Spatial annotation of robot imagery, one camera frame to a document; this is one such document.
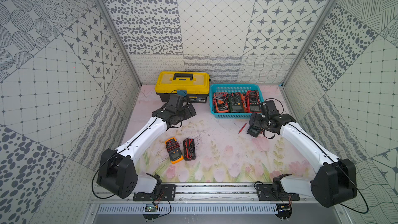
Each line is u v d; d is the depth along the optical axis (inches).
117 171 15.9
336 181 15.5
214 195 29.2
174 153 32.9
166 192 28.9
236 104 39.7
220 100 39.6
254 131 35.8
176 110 24.8
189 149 33.0
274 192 27.1
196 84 38.7
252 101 38.7
